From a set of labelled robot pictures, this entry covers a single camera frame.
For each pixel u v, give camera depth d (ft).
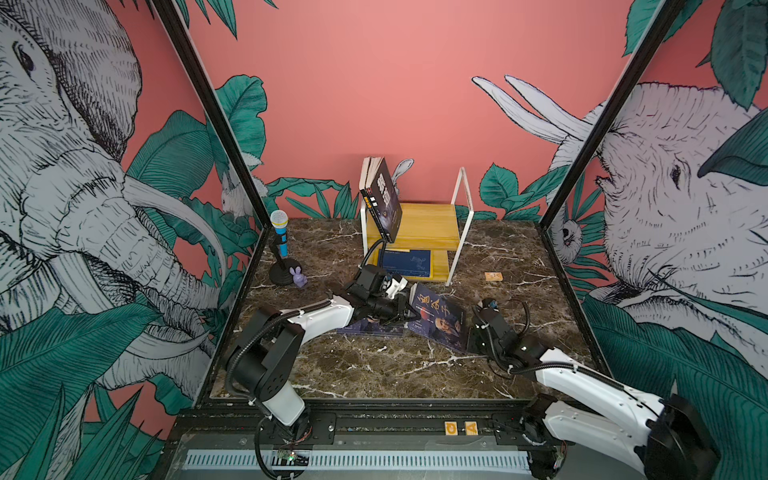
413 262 3.30
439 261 3.44
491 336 2.05
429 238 2.87
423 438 2.41
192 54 2.50
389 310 2.52
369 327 2.97
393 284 2.68
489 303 2.48
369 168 2.58
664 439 1.29
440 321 2.82
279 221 2.89
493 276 3.41
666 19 2.29
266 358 1.48
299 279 3.24
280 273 3.32
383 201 2.68
